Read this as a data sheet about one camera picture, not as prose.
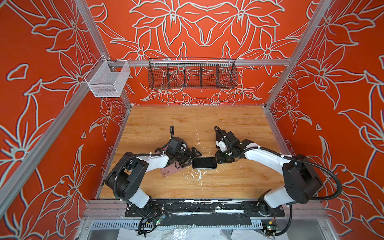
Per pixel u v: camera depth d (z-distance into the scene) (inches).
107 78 36.6
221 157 29.9
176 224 27.4
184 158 30.6
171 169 33.8
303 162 16.7
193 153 31.4
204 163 35.6
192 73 38.4
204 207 29.3
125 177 17.7
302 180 17.0
